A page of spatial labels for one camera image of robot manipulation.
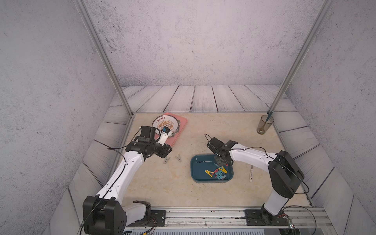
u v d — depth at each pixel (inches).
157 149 28.5
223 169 35.0
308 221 28.8
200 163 36.7
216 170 34.9
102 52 33.7
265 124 41.0
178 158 37.7
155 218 28.6
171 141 41.2
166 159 36.9
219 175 34.1
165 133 28.3
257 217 28.5
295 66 36.2
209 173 34.2
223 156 25.4
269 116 39.6
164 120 45.0
